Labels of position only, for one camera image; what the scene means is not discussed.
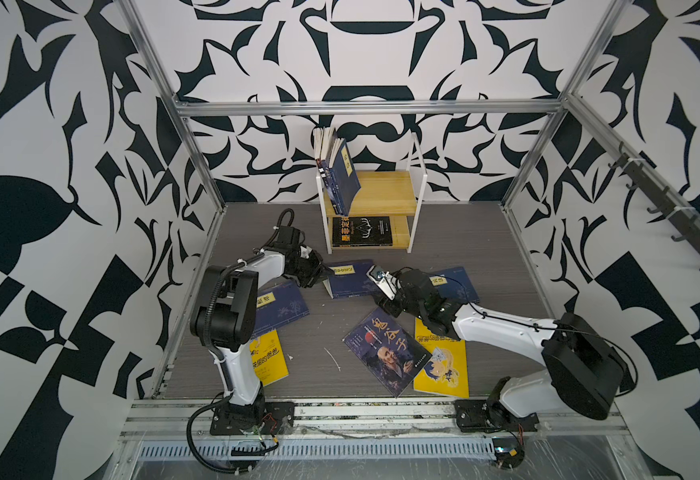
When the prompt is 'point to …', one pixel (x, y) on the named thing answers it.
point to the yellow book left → (268, 358)
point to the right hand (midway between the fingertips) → (382, 281)
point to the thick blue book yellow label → (345, 179)
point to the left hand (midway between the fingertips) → (337, 267)
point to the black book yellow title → (361, 231)
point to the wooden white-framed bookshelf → (392, 194)
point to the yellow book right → (447, 373)
